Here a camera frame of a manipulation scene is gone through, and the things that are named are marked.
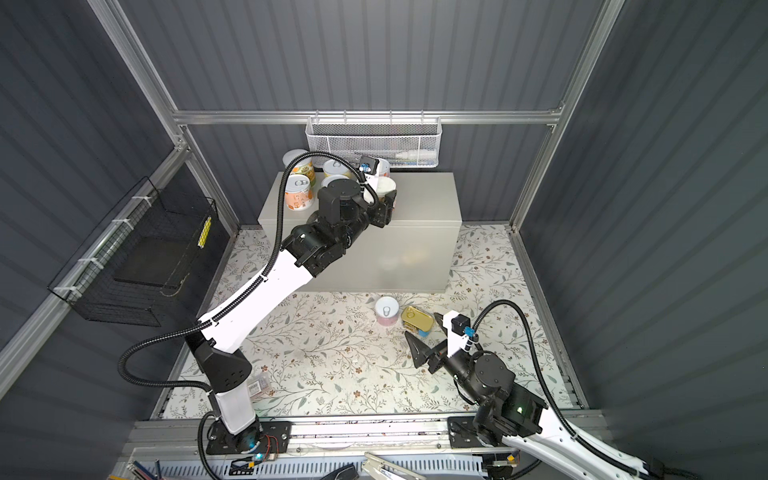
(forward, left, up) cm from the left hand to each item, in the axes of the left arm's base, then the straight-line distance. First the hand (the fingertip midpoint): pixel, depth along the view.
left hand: (380, 186), depth 68 cm
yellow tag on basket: (+6, +50, -18) cm, 53 cm away
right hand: (-26, -9, -21) cm, 34 cm away
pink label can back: (-11, -1, -39) cm, 40 cm away
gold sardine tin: (-13, -10, -40) cm, 44 cm away
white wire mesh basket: (+48, -11, -16) cm, 52 cm away
